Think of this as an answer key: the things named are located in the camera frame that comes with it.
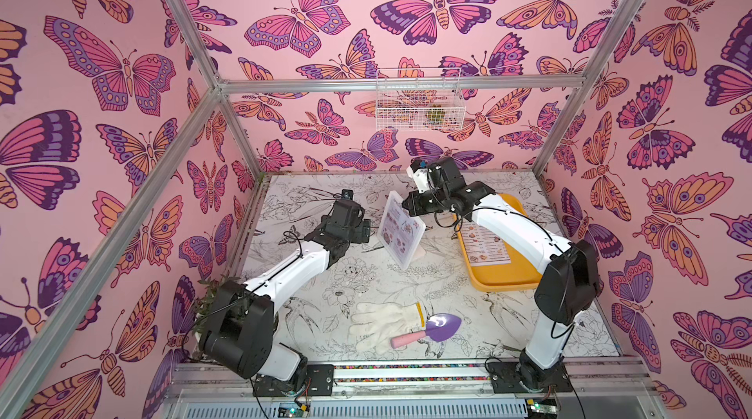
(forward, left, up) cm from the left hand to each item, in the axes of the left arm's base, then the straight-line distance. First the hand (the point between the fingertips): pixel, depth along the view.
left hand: (353, 219), depth 90 cm
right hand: (+1, -15, +8) cm, 17 cm away
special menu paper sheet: (-3, -14, -1) cm, 14 cm away
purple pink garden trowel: (-27, -25, -14) cm, 40 cm away
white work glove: (-27, -7, -14) cm, 31 cm away
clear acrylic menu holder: (-9, -19, -2) cm, 21 cm away
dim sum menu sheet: (-2, -43, -13) cm, 45 cm away
